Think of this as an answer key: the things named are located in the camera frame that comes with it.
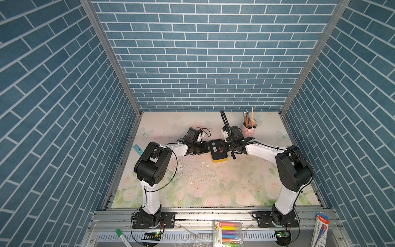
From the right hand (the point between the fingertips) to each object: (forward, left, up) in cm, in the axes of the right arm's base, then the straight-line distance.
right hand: (221, 146), depth 95 cm
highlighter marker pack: (-45, -4, -5) cm, 45 cm away
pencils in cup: (+16, -17, +6) cm, 24 cm away
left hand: (-2, +5, -2) cm, 6 cm away
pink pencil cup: (+10, -17, +2) cm, 20 cm away
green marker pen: (-50, +43, -5) cm, 66 cm away
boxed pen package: (-42, -46, -5) cm, 62 cm away
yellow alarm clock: (-3, +2, -3) cm, 4 cm away
